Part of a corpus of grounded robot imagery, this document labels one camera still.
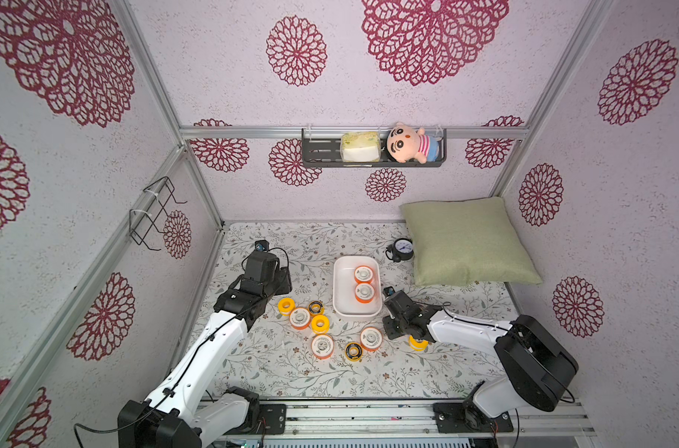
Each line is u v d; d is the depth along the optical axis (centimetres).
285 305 95
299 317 92
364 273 103
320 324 90
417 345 85
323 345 86
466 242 96
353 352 85
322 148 100
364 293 97
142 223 73
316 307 95
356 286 98
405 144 85
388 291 82
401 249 109
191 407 40
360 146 90
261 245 69
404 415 76
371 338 87
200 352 46
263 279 59
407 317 70
